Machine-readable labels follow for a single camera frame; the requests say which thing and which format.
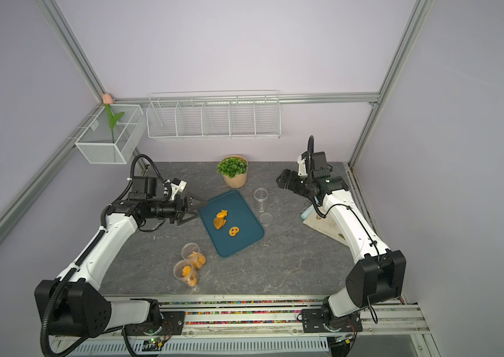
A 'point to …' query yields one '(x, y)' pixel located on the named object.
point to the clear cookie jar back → (191, 251)
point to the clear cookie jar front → (183, 270)
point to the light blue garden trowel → (306, 213)
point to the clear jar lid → (265, 219)
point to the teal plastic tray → (229, 223)
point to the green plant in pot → (234, 170)
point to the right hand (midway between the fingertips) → (284, 180)
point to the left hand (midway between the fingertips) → (202, 210)
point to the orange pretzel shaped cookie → (233, 230)
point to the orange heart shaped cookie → (218, 222)
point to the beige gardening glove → (328, 225)
